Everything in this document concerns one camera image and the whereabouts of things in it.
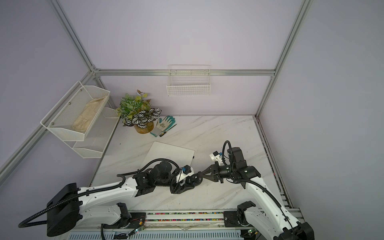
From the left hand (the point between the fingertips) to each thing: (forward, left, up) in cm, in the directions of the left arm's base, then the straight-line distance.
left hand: (190, 181), depth 75 cm
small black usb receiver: (+21, -1, -11) cm, 23 cm away
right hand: (0, -6, +6) cm, 9 cm away
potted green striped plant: (+37, +33, +14) cm, 52 cm away
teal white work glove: (+46, +23, -10) cm, 52 cm away
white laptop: (+27, +25, -15) cm, 40 cm away
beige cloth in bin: (+25, +57, +19) cm, 65 cm away
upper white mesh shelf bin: (+25, +61, +21) cm, 69 cm away
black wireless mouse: (-1, -2, +4) cm, 5 cm away
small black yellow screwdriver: (+39, +22, -10) cm, 46 cm away
